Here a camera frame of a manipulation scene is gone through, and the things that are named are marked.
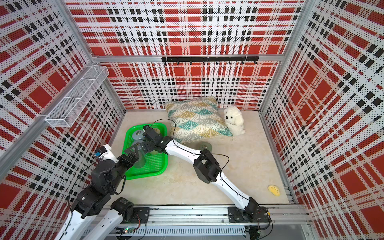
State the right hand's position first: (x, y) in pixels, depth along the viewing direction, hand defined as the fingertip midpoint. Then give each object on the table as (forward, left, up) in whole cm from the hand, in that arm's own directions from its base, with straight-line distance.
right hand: (152, 141), depth 93 cm
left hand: (-15, +1, +16) cm, 22 cm away
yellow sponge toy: (-27, -71, -7) cm, 76 cm away
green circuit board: (-46, +3, -6) cm, 46 cm away
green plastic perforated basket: (-13, -2, -8) cm, 15 cm away
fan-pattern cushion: (+12, -28, +7) cm, 31 cm away
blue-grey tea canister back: (+5, +11, 0) cm, 12 cm away
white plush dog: (+11, -52, +7) cm, 53 cm away
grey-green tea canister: (-4, -34, 0) cm, 34 cm away
